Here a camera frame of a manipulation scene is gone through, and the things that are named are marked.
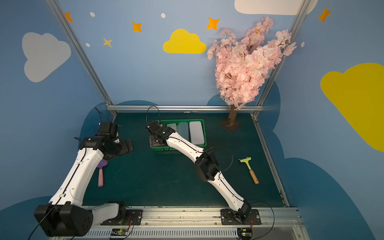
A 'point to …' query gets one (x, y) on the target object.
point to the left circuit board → (119, 232)
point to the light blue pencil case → (183, 129)
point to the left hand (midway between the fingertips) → (124, 148)
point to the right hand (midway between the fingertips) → (159, 138)
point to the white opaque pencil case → (196, 134)
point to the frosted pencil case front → (173, 126)
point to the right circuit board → (245, 233)
